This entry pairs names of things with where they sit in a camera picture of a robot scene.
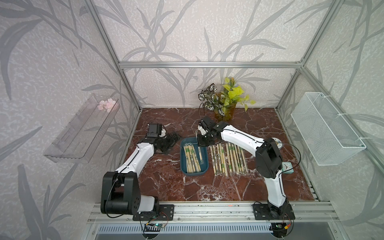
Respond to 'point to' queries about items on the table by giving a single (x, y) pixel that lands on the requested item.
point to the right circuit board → (279, 229)
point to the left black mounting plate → (166, 213)
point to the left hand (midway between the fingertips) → (179, 141)
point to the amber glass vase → (229, 111)
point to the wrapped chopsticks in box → (192, 161)
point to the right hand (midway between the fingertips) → (196, 144)
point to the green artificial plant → (229, 95)
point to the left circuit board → (153, 227)
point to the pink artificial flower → (106, 105)
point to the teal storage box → (202, 153)
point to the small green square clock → (286, 166)
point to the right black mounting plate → (262, 212)
